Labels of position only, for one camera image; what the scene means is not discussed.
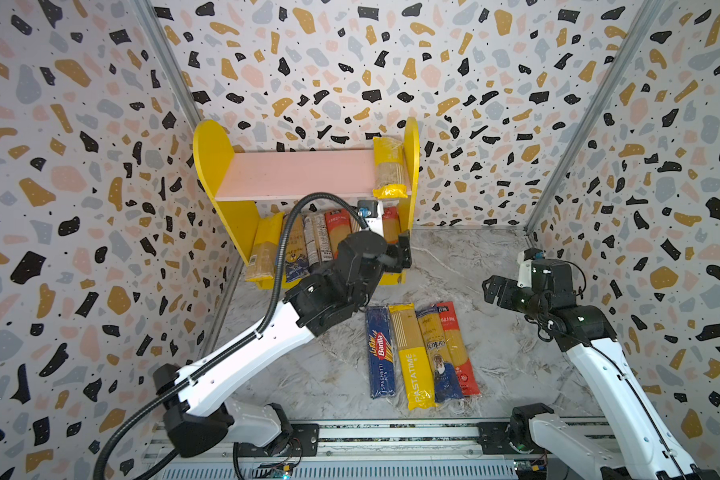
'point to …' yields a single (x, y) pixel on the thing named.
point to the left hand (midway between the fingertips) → (395, 227)
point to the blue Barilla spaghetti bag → (379, 330)
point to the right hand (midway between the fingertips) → (497, 281)
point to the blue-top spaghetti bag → (447, 380)
